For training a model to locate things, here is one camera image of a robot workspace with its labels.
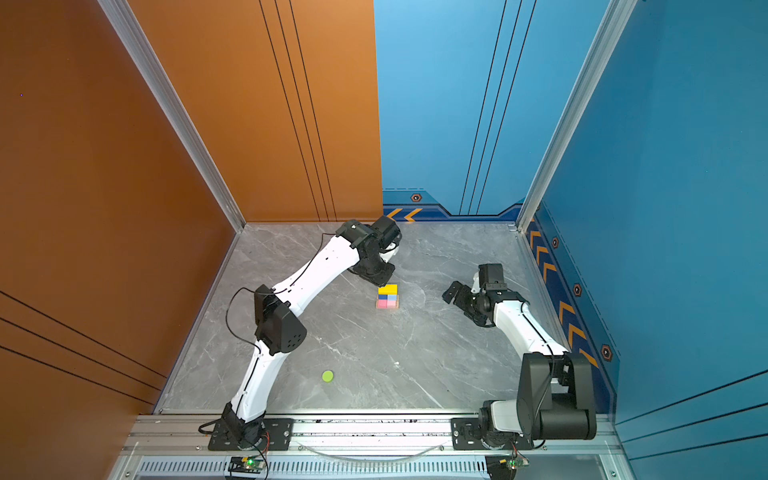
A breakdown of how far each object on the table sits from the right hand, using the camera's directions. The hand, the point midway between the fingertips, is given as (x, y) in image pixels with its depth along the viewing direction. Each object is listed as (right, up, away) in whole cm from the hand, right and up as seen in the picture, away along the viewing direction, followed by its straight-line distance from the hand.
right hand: (452, 301), depth 89 cm
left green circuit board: (-52, -36, -19) cm, 65 cm away
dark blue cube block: (-21, +1, +6) cm, 22 cm away
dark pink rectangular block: (-21, -2, +5) cm, 22 cm away
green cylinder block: (-36, -19, -8) cm, 41 cm away
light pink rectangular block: (-18, -2, +5) cm, 19 cm away
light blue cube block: (-18, +1, +4) cm, 19 cm away
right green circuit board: (+9, -36, -19) cm, 42 cm away
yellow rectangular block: (-19, +3, +2) cm, 20 cm away
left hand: (-20, +7, -2) cm, 22 cm away
